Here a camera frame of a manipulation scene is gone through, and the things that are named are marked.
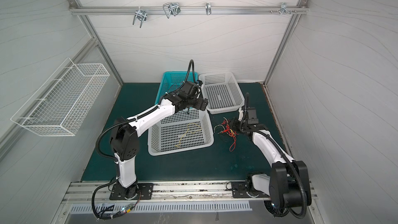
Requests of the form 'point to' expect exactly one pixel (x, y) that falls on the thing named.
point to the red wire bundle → (227, 126)
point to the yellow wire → (188, 125)
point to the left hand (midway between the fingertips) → (203, 97)
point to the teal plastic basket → (172, 81)
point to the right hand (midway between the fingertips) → (234, 119)
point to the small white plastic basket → (222, 92)
